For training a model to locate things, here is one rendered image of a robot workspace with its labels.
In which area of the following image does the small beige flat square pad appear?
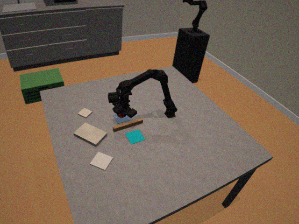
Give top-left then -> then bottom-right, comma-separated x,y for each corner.
78,108 -> 92,118

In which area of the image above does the beige flat rectangular slab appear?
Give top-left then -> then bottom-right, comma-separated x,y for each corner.
74,123 -> 107,147

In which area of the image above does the brown rectangular bar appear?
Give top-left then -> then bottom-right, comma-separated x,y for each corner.
113,118 -> 143,132

